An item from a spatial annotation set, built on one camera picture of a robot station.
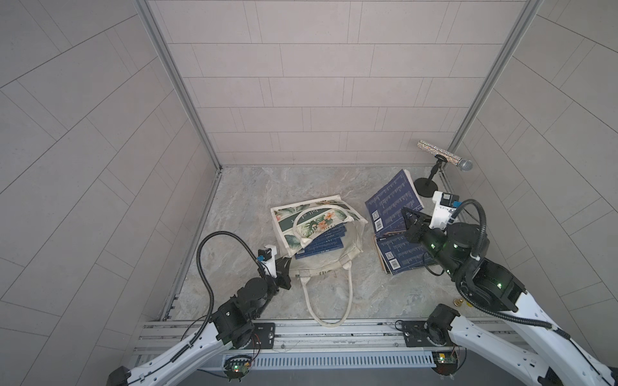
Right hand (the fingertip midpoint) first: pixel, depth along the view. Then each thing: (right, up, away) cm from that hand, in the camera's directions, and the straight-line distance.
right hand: (397, 210), depth 64 cm
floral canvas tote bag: (-27, -6, +15) cm, 32 cm away
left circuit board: (-44, -43, 0) cm, 61 cm away
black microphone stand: (+27, +6, +43) cm, 51 cm away
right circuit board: (+15, -44, +4) cm, 47 cm away
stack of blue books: (-18, -14, +23) cm, 32 cm away
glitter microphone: (+32, +14, +23) cm, 42 cm away
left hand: (-29, -16, +13) cm, 36 cm away
